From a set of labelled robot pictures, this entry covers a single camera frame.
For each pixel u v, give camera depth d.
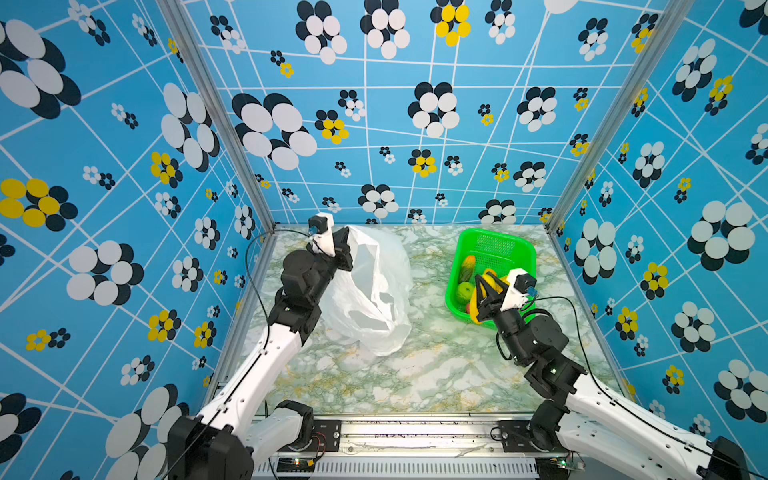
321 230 0.58
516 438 0.73
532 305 0.56
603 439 0.56
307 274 0.53
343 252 0.63
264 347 0.49
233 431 0.39
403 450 0.72
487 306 0.61
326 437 0.73
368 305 0.68
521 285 0.56
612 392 0.50
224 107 0.87
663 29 0.71
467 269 1.02
